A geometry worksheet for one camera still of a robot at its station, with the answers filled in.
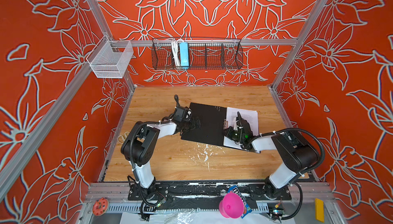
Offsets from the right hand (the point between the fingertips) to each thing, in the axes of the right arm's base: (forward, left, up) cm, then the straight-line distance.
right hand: (220, 130), depth 94 cm
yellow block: (-41, -42, -3) cm, 58 cm away
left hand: (+3, +14, +2) cm, 14 cm away
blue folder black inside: (+12, +4, -6) cm, 14 cm away
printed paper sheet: (+10, -22, 0) cm, 24 cm away
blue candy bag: (-40, -8, -1) cm, 41 cm away
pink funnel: (-39, 0, +4) cm, 40 cm away
